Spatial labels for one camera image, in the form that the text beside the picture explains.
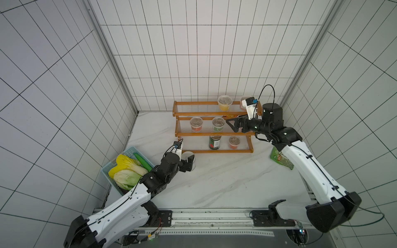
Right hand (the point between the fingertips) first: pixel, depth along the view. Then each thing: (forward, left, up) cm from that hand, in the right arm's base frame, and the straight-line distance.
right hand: (226, 119), depth 71 cm
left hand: (-11, +22, -19) cm, 31 cm away
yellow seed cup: (+12, +1, +1) cm, 12 cm away
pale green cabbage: (-23, +49, -22) cm, 58 cm away
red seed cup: (+7, +15, -12) cm, 21 cm away
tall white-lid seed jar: (-7, +21, -23) cm, 32 cm away
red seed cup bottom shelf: (+5, -8, -27) cm, 28 cm away
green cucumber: (-10, +46, -29) cm, 55 cm away
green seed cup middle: (+8, +3, -13) cm, 15 cm away
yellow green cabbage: (-14, +54, -24) cm, 61 cm away
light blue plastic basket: (-6, +56, -27) cm, 62 cm away
